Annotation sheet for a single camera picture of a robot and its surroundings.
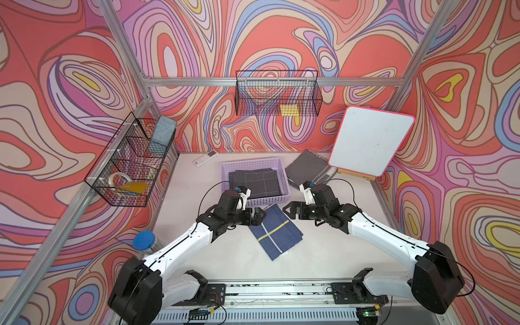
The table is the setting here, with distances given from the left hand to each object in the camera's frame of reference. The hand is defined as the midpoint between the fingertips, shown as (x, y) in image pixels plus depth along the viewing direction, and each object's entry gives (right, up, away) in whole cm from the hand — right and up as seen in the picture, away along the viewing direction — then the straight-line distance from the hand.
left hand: (259, 214), depth 81 cm
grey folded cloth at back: (+28, +20, +32) cm, 46 cm away
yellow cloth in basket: (-41, +12, -13) cm, 45 cm away
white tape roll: (-49, +14, -15) cm, 53 cm away
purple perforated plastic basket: (+8, +22, +28) cm, 36 cm away
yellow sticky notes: (+14, +45, +10) cm, 49 cm away
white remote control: (-32, +26, +35) cm, 54 cm away
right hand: (+14, 0, +1) cm, 14 cm away
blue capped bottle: (-38, -7, -13) cm, 41 cm away
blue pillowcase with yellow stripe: (+8, -11, +8) cm, 15 cm away
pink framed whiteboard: (+50, +32, +11) cm, 60 cm away
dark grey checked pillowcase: (+1, +12, +23) cm, 26 cm away
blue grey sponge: (-39, +32, 0) cm, 51 cm away
